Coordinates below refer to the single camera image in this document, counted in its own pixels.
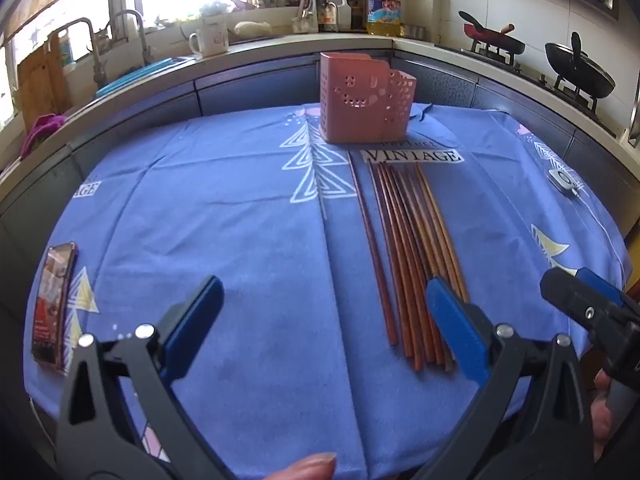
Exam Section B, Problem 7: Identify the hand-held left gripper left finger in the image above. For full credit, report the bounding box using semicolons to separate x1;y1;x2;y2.
55;275;236;480

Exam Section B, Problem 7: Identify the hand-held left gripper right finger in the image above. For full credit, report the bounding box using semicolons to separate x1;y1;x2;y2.
410;276;596;480

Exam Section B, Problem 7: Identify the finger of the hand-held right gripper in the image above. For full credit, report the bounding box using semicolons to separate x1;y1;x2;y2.
575;267;640;311
540;267;640;361

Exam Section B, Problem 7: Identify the bunch of wooden chopsticks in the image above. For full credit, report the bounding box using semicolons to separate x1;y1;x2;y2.
347;160;471;372

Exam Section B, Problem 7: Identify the pink plastic utensil holder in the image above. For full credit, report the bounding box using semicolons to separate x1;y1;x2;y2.
319;52;418;145

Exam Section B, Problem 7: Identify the person's right hand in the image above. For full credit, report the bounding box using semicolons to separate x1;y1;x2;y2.
591;370;618;463

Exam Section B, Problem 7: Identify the person's left hand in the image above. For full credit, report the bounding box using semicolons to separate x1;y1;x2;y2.
265;452;337;480

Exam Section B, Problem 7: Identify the blue printed tablecloth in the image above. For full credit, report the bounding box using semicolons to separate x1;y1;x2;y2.
22;102;633;480

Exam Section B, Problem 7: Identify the white square gadget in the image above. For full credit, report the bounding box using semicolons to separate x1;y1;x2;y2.
546;169;581;195

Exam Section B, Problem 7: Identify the smartphone with red case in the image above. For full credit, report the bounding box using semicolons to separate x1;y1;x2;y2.
30;241;79;372

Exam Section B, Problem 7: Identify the black wok with lid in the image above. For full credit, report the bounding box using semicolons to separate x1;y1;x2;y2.
545;31;617;98

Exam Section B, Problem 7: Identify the black gas stove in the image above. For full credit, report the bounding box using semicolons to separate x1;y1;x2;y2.
435;40;618;136

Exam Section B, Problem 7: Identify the magenta cloth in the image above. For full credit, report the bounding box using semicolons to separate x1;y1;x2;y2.
20;114;68;158

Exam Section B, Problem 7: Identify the blue plastic tray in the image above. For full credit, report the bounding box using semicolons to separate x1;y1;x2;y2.
95;56;196;97

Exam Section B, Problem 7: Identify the red frying pan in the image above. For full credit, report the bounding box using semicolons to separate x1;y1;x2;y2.
457;10;527;56

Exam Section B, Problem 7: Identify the angular steel faucet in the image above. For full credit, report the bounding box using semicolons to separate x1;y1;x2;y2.
47;17;108;88

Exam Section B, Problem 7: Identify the curved steel faucet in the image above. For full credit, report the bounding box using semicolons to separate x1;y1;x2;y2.
109;9;153;66

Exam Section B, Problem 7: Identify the white enamel mug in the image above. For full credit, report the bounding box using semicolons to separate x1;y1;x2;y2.
189;22;231;57

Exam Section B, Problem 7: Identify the wooden cutting board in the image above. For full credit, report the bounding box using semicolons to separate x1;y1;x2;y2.
17;42;71;116

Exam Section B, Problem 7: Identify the white lumpy bundle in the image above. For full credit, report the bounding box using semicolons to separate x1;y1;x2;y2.
234;20;273;38

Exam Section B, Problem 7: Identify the yellow cooking oil bottle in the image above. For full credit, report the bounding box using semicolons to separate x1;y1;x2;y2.
366;0;403;37

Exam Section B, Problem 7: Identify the white plastic jug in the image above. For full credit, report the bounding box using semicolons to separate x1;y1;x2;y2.
325;0;351;31

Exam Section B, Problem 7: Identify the black metal spice rack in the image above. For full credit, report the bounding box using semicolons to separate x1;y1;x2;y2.
325;0;371;31

